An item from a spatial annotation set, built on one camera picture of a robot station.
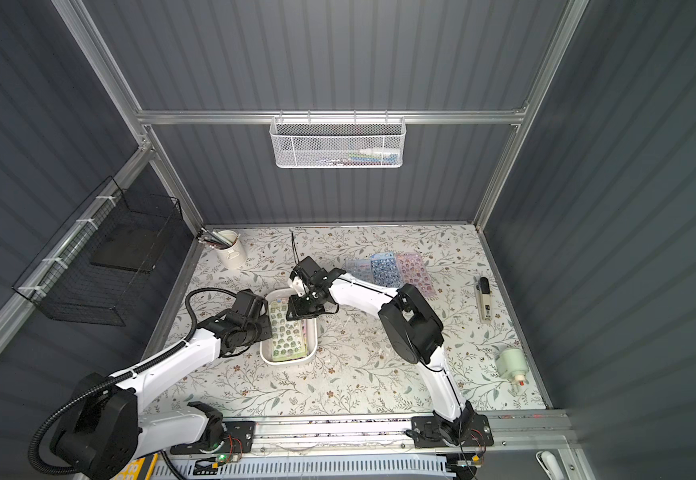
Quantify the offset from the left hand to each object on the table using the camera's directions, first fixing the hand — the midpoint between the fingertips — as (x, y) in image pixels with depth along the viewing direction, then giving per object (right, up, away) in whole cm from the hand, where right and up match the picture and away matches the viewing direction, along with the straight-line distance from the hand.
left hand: (267, 329), depth 87 cm
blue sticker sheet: (+36, +16, +20) cm, 45 cm away
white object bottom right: (+70, -26, -19) cm, 78 cm away
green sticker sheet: (+7, -3, 0) cm, 7 cm away
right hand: (+7, +4, +1) cm, 8 cm away
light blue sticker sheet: (+28, +17, +21) cm, 38 cm away
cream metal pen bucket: (-17, +24, +13) cm, 32 cm away
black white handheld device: (+68, +7, +9) cm, 69 cm away
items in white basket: (+31, +53, +5) cm, 61 cm away
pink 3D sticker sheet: (+47, +16, +21) cm, 54 cm away
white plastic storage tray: (+1, -4, -3) cm, 5 cm away
